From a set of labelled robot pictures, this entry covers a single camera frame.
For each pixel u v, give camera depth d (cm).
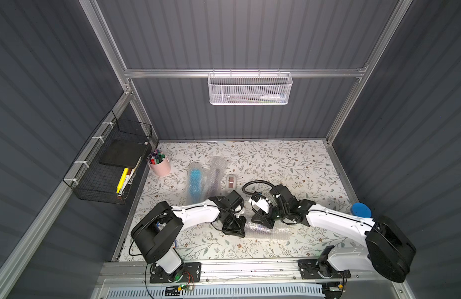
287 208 64
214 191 94
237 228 75
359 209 69
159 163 96
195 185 93
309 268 73
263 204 72
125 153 77
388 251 42
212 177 96
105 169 72
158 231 46
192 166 111
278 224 73
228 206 69
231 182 96
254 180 62
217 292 77
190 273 73
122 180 71
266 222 70
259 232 79
